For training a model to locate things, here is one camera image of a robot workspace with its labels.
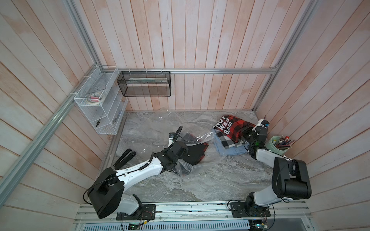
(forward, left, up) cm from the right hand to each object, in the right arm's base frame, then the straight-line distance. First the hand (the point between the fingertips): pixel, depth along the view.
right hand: (244, 122), depth 92 cm
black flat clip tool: (-25, +80, -12) cm, 84 cm away
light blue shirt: (-12, +6, -15) cm, 20 cm away
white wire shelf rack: (-9, +81, +14) cm, 83 cm away
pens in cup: (-16, -19, 0) cm, 24 cm away
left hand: (-18, +44, -5) cm, 48 cm away
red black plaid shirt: (+1, +7, -6) cm, 9 cm away
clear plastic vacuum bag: (-16, +23, -16) cm, 33 cm away
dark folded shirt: (-28, +34, +10) cm, 45 cm away
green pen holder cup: (-15, -12, -3) cm, 20 cm away
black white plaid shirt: (-8, +9, -13) cm, 18 cm away
